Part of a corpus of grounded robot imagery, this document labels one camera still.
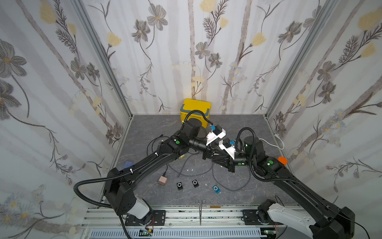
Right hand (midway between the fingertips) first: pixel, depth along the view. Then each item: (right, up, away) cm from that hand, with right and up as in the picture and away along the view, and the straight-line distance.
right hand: (216, 160), depth 67 cm
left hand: (+4, +3, -5) cm, 7 cm away
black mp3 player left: (-19, -18, +17) cm, 31 cm away
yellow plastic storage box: (-12, +33, +44) cm, 56 cm away
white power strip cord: (+45, +3, +36) cm, 57 cm away
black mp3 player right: (-9, -17, +19) cm, 27 cm away
